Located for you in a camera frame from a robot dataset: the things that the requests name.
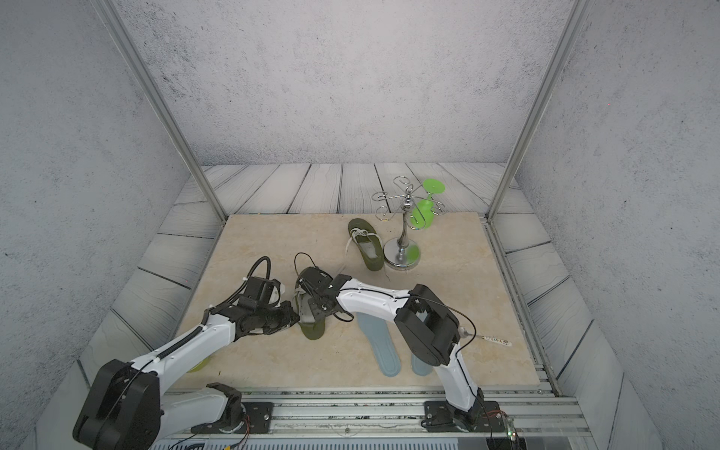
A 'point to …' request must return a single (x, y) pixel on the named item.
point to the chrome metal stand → (402, 253)
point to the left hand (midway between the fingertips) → (304, 317)
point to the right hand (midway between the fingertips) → (323, 307)
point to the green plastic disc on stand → (423, 214)
